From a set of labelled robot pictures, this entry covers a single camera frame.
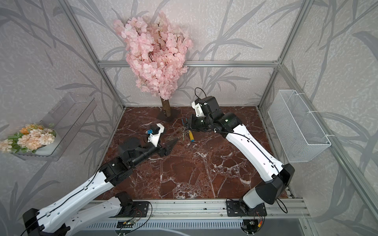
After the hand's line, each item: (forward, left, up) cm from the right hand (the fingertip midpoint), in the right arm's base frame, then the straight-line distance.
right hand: (183, 123), depth 68 cm
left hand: (-5, +5, -1) cm, 7 cm away
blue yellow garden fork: (+11, -2, -30) cm, 33 cm away
